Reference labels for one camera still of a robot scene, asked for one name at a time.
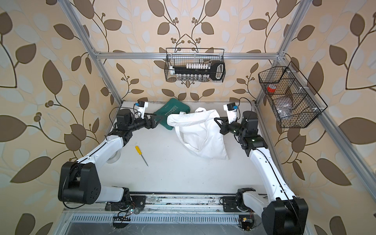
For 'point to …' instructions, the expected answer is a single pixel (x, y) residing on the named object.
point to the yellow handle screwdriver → (138, 150)
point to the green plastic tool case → (173, 106)
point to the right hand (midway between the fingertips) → (215, 118)
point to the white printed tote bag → (200, 131)
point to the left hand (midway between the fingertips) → (156, 114)
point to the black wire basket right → (294, 102)
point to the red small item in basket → (270, 90)
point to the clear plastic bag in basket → (284, 106)
